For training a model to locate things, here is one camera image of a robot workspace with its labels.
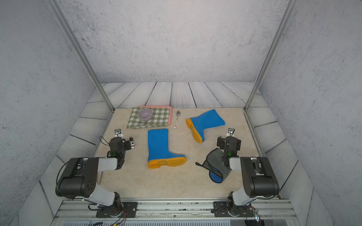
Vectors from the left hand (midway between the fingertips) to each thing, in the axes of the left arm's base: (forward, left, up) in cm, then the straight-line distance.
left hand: (125, 137), depth 94 cm
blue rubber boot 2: (+11, -49, -1) cm, 50 cm away
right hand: (-2, -69, +1) cm, 69 cm away
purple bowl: (+24, -9, -3) cm, 26 cm away
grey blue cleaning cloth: (-22, -59, -4) cm, 63 cm away
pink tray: (+27, -28, -7) cm, 39 cm away
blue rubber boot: (-10, -22, -6) cm, 25 cm away
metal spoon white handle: (+27, -34, -7) cm, 44 cm away
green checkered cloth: (+24, -21, -6) cm, 32 cm away
